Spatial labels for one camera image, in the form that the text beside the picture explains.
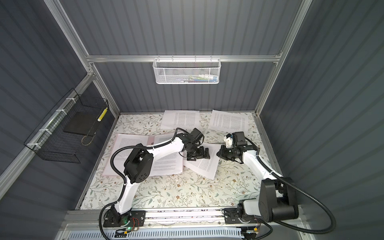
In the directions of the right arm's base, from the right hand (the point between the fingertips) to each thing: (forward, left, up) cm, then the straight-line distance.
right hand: (219, 154), depth 87 cm
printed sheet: (+2, +61, -5) cm, 62 cm away
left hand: (+1, +8, -5) cm, 10 cm away
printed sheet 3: (-3, +30, -6) cm, 31 cm away
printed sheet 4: (-5, +7, -6) cm, 11 cm away
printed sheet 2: (+35, +21, -8) cm, 42 cm away
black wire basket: (-1, +78, +22) cm, 81 cm away
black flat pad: (+6, +70, +23) cm, 74 cm away
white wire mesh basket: (+72, +21, +12) cm, 76 cm away
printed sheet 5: (+34, -12, -9) cm, 38 cm away
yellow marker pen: (+14, +65, +21) cm, 69 cm away
